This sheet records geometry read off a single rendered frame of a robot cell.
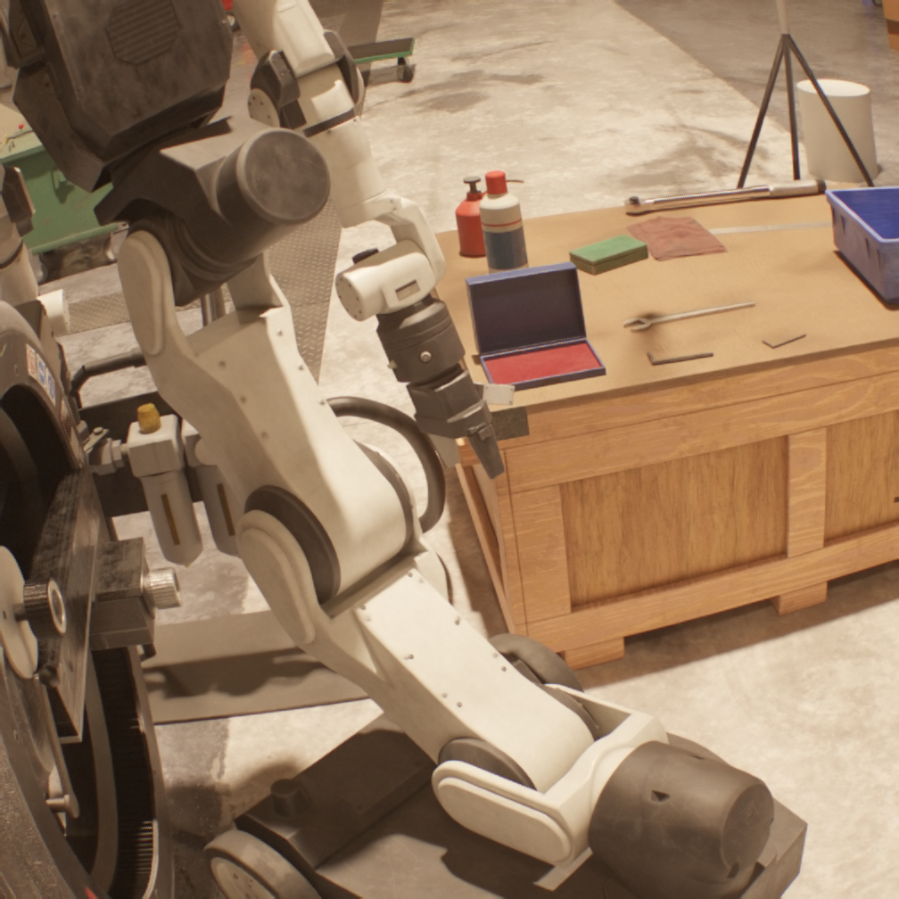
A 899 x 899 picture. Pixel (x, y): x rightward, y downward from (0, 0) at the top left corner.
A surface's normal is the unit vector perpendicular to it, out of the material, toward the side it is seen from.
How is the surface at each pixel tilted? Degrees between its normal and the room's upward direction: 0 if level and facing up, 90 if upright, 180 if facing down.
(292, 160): 63
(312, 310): 0
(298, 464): 43
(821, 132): 90
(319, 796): 0
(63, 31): 80
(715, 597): 90
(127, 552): 2
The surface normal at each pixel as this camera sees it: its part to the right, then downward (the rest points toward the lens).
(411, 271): 0.48, 0.10
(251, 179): 0.62, -0.22
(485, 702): 0.29, -0.64
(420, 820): -0.13, -0.88
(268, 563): -0.64, 0.42
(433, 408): -0.80, 0.47
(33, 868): 0.87, 0.06
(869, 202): 0.07, 0.44
